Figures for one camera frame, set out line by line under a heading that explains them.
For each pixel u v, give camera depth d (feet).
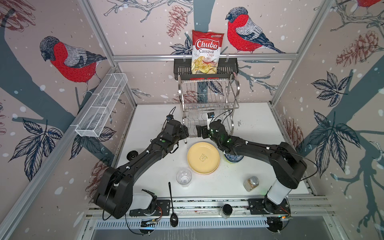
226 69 3.11
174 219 2.29
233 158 2.81
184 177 2.74
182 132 2.29
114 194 1.34
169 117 2.54
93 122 2.34
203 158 2.92
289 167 1.51
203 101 4.09
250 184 2.39
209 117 2.50
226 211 2.13
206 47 2.73
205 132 2.55
